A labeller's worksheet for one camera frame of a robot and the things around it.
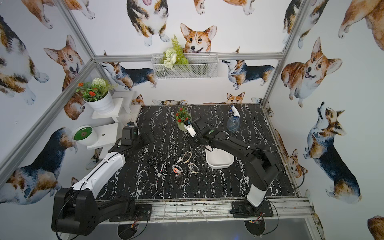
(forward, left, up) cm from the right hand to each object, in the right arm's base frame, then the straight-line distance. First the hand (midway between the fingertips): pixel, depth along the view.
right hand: (189, 138), depth 86 cm
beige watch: (-5, +2, -13) cm, 14 cm away
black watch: (-18, +6, -13) cm, 23 cm away
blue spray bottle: (+21, -30, -14) cm, 39 cm away
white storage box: (-6, -17, -13) cm, 23 cm away
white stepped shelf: (+3, +48, +2) cm, 48 cm away
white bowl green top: (-4, +52, +11) cm, 54 cm away
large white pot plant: (+12, +46, +24) cm, 53 cm away
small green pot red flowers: (+19, +6, -2) cm, 20 cm away
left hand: (+3, +24, +2) cm, 24 cm away
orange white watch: (-14, +7, -11) cm, 19 cm away
